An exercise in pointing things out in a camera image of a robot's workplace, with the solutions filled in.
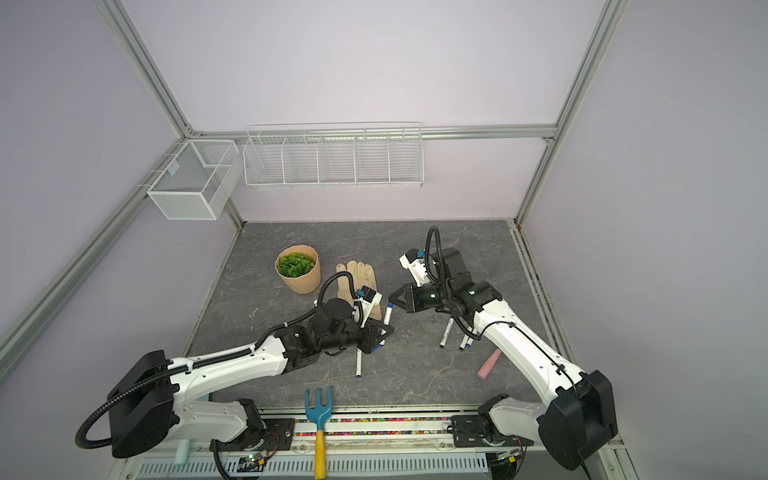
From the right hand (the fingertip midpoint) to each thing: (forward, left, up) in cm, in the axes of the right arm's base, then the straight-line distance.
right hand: (392, 303), depth 75 cm
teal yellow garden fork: (-22, +19, -18) cm, 34 cm away
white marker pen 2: (-9, +10, -19) cm, 23 cm away
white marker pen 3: (+1, -16, -20) cm, 26 cm away
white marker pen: (-4, +2, -2) cm, 5 cm away
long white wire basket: (+50, +20, +11) cm, 55 cm away
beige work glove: (+23, +15, -20) cm, 34 cm away
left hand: (-6, +1, -5) cm, 7 cm away
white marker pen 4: (-2, -21, -20) cm, 29 cm away
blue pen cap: (-1, 0, +1) cm, 1 cm away
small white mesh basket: (+43, +65, +6) cm, 78 cm away
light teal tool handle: (-30, +50, -18) cm, 61 cm away
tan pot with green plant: (+18, +30, -8) cm, 36 cm away
